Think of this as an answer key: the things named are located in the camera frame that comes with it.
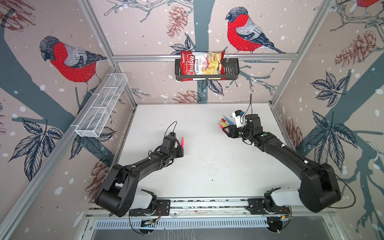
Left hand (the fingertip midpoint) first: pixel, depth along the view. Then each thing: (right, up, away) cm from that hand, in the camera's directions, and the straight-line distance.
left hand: (182, 149), depth 89 cm
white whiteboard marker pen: (+30, +16, +20) cm, 39 cm away
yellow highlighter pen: (+28, +15, +18) cm, 37 cm away
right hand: (+24, +12, -5) cm, 27 cm away
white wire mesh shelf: (-42, +17, -19) cm, 49 cm away
